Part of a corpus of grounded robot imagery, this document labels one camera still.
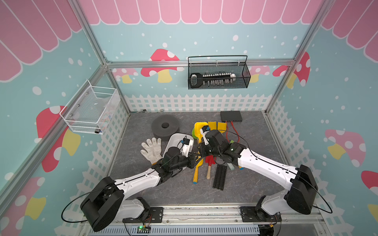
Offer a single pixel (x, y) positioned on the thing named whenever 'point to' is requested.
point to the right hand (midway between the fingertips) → (198, 146)
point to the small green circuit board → (141, 229)
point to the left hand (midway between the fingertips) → (202, 158)
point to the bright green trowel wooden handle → (193, 133)
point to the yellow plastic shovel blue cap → (212, 125)
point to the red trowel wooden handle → (210, 160)
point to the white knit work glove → (154, 150)
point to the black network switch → (231, 116)
